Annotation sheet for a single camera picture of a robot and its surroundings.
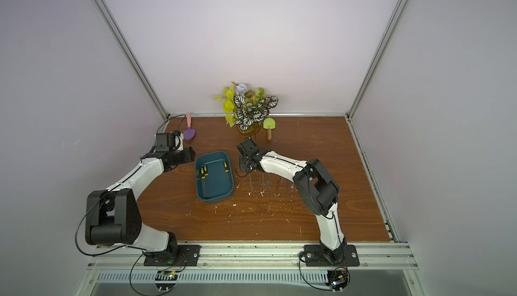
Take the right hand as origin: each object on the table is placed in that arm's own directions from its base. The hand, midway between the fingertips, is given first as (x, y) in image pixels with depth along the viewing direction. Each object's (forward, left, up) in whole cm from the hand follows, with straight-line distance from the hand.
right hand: (244, 158), depth 93 cm
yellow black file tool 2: (-8, +20, -6) cm, 22 cm away
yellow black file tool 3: (-10, -9, -7) cm, 15 cm away
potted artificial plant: (+15, -1, +18) cm, 24 cm away
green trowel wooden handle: (+29, -11, -7) cm, 32 cm away
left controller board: (-47, +26, -10) cm, 54 cm away
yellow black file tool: (-6, +19, -6) cm, 21 cm away
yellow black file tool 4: (-8, -12, -7) cm, 16 cm away
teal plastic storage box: (-9, +15, -7) cm, 19 cm away
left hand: (+1, +25, +4) cm, 25 cm away
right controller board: (-44, -37, -9) cm, 59 cm away
